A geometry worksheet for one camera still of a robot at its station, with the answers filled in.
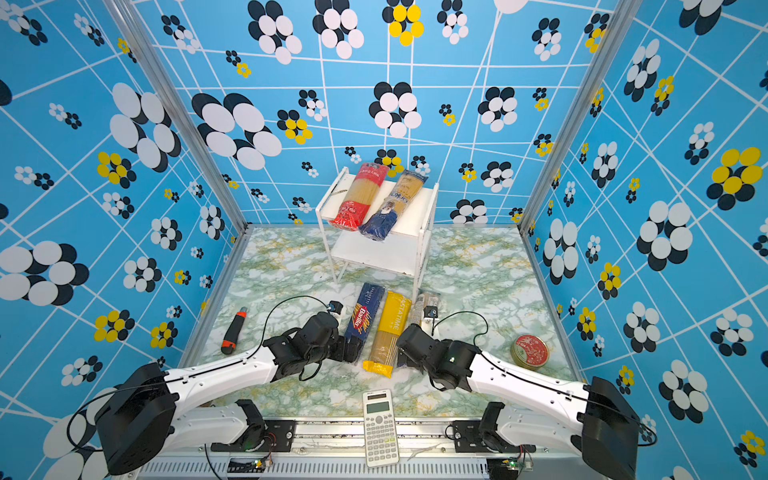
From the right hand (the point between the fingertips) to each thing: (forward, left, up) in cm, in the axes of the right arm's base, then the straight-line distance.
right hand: (416, 346), depth 81 cm
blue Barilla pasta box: (+13, +15, -4) cm, 20 cm away
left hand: (+3, +18, -2) cm, 18 cm away
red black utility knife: (+5, +57, -7) cm, 57 cm away
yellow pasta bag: (+14, +6, -6) cm, 16 cm away
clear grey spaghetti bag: (+17, -3, -5) cm, 18 cm away
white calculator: (-20, +9, -7) cm, 23 cm away
